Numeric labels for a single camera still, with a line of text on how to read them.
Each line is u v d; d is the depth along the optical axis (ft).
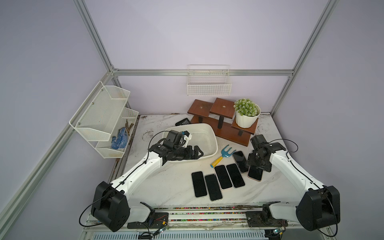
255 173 2.58
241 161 3.13
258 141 2.20
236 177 2.85
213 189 2.72
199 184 2.75
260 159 1.98
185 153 2.26
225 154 3.17
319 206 1.31
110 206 1.31
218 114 3.00
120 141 2.88
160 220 2.40
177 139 2.07
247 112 2.68
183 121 3.76
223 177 2.88
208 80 3.12
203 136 3.53
